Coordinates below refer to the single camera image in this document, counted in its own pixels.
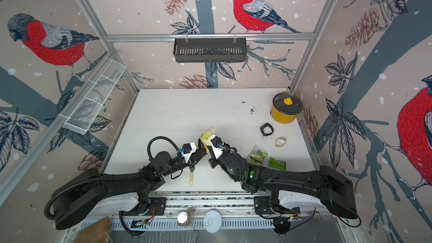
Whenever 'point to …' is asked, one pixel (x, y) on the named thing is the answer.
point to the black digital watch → (266, 125)
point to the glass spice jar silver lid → (183, 217)
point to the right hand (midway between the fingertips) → (207, 141)
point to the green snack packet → (257, 157)
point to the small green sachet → (277, 164)
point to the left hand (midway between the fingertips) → (208, 149)
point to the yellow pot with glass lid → (285, 107)
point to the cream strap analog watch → (280, 141)
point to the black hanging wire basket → (210, 51)
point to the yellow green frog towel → (204, 137)
